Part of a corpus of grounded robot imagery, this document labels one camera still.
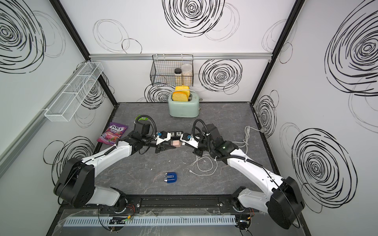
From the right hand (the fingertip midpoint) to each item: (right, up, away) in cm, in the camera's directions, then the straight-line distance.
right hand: (187, 142), depth 76 cm
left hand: (-7, -1, +3) cm, 8 cm away
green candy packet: (-21, +13, -9) cm, 26 cm away
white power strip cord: (+39, +3, +21) cm, 45 cm away
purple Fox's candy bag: (-52, +2, +23) cm, 57 cm away
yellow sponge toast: (-5, +27, +21) cm, 35 cm away
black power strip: (-5, +5, -6) cm, 10 cm away
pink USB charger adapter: (-6, 0, -2) cm, 6 cm away
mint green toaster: (+1, +19, +29) cm, 35 cm away
